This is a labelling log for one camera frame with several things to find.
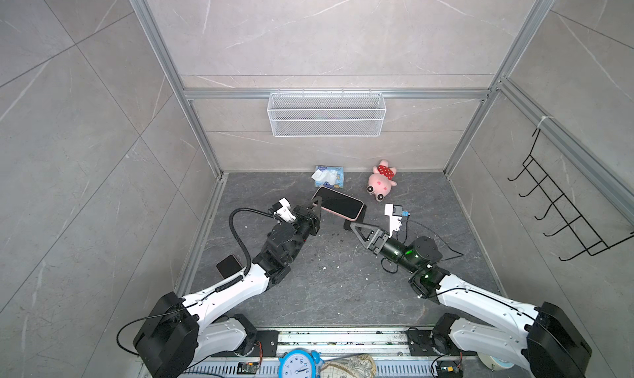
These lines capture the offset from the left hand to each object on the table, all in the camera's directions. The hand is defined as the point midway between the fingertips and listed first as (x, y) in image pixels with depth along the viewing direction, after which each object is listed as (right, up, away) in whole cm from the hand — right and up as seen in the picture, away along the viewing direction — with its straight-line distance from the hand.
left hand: (323, 192), depth 70 cm
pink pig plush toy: (+25, +4, +37) cm, 45 cm away
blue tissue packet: (+3, +7, +41) cm, 42 cm away
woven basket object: (+11, -48, -2) cm, 50 cm away
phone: (+5, -3, +1) cm, 6 cm away
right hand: (+8, -9, -3) cm, 13 cm away
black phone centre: (+7, -6, -1) cm, 9 cm away
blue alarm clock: (-7, -49, -1) cm, 49 cm away
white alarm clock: (+47, -47, -4) cm, 66 cm away
